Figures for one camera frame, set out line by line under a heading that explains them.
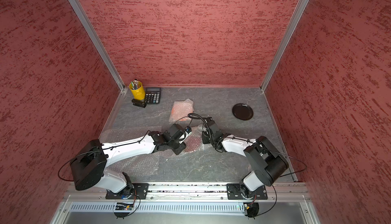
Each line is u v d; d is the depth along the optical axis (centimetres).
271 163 45
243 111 107
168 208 77
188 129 76
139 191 75
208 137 71
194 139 90
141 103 107
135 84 100
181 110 103
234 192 74
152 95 113
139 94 108
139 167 81
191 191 76
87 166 43
